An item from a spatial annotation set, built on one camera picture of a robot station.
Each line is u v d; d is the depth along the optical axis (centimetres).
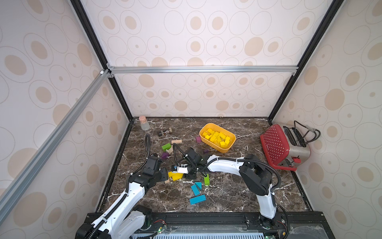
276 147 88
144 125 111
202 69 90
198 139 105
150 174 62
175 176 87
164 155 97
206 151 100
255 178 49
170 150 98
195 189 83
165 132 107
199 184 84
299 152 81
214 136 103
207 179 85
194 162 70
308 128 84
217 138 104
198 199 81
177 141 105
